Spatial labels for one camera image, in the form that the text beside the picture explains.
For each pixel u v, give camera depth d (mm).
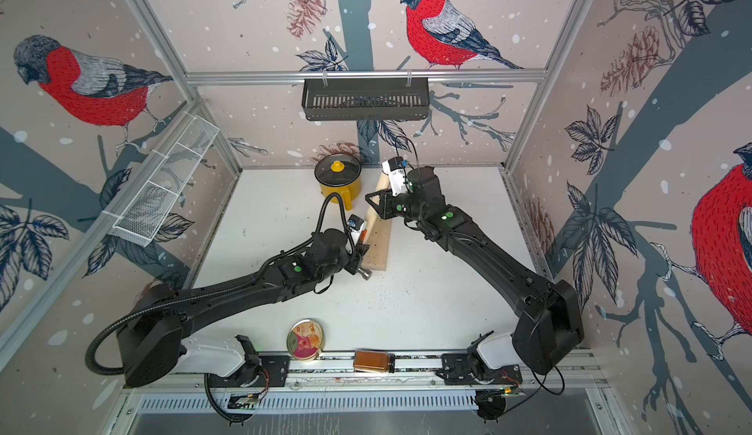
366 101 1055
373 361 728
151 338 411
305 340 758
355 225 698
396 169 671
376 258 908
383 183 703
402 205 654
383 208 659
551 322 401
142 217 803
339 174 1095
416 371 746
